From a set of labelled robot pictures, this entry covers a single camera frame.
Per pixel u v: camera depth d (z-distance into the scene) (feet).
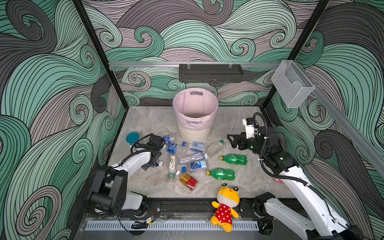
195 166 2.73
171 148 2.95
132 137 3.04
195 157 3.01
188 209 2.43
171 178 2.66
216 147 3.12
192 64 3.04
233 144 2.16
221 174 2.61
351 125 1.90
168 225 2.29
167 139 3.12
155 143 2.33
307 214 1.40
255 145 1.95
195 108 3.21
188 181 2.55
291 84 2.60
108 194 1.37
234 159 2.81
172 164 2.73
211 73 3.15
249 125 2.05
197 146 3.02
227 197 2.29
